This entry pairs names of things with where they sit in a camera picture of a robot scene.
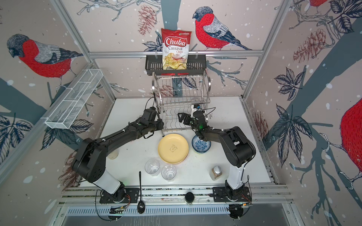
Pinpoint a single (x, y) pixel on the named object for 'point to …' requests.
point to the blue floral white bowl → (200, 146)
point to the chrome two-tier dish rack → (174, 94)
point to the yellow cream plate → (173, 149)
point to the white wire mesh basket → (62, 116)
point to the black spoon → (141, 207)
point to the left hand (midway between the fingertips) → (163, 123)
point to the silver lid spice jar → (215, 172)
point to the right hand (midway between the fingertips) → (180, 117)
